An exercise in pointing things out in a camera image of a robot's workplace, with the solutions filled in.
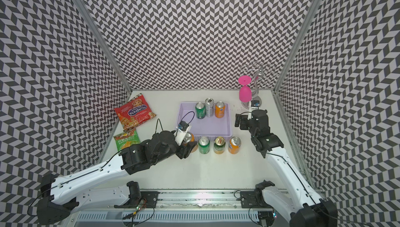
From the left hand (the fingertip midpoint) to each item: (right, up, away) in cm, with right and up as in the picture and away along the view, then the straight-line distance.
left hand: (189, 140), depth 69 cm
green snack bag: (-40, -5, +21) cm, 46 cm away
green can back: (+3, +12, +28) cm, 31 cm away
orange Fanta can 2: (+22, -6, +13) cm, 27 cm away
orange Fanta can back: (+16, +13, +27) cm, 34 cm away
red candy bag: (-40, +11, +32) cm, 52 cm away
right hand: (+28, +9, +10) cm, 31 cm away
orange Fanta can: (0, +2, -3) cm, 4 cm away
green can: (+6, -6, +12) cm, 14 cm away
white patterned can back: (+9, +13, +27) cm, 32 cm away
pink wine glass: (+31, +24, +26) cm, 47 cm away
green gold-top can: (+14, -5, +12) cm, 19 cm away
